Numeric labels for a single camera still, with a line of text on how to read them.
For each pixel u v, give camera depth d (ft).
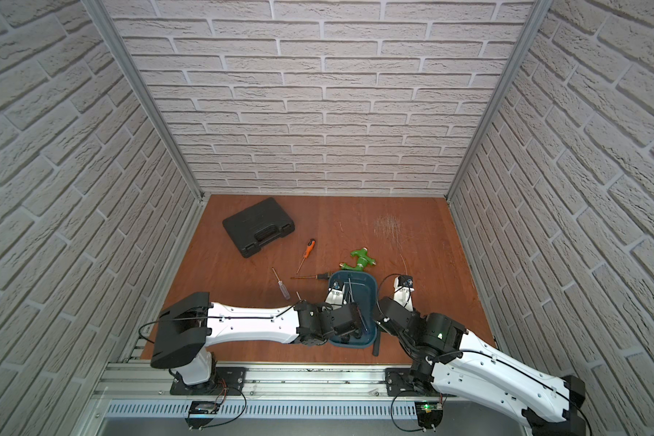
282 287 2.96
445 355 1.52
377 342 2.62
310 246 3.29
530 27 2.34
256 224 3.42
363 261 3.15
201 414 2.29
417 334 1.70
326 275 3.06
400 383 2.40
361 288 2.99
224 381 2.38
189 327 1.57
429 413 2.32
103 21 2.33
